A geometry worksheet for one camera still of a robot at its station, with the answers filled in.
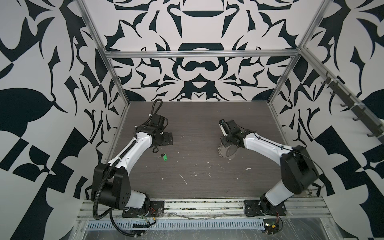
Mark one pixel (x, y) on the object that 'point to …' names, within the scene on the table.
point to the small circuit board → (271, 225)
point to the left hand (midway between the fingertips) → (164, 138)
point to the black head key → (162, 155)
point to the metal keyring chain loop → (231, 150)
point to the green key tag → (165, 157)
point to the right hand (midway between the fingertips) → (227, 136)
